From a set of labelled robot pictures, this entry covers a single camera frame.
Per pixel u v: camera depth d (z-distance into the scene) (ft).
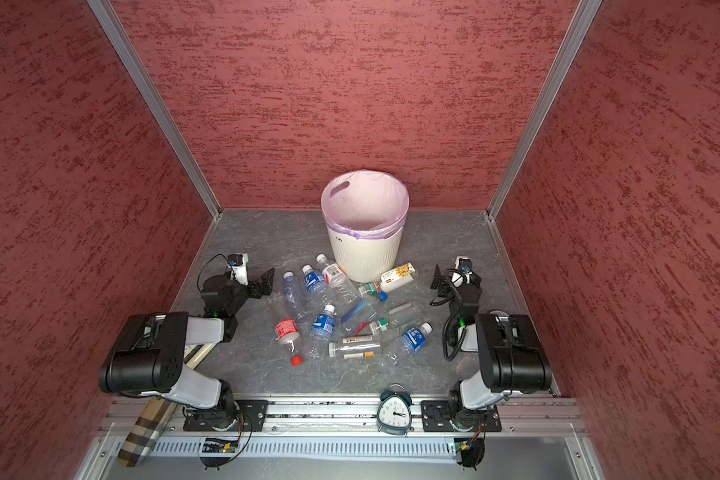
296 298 3.02
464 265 2.55
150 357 1.47
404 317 2.99
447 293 2.66
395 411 2.37
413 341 2.66
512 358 1.48
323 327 2.74
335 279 3.12
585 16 2.34
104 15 2.33
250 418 2.28
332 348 2.67
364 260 2.94
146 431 2.28
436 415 2.43
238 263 2.60
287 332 2.73
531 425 2.43
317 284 3.09
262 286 2.79
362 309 3.01
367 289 3.10
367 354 2.67
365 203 3.25
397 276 3.11
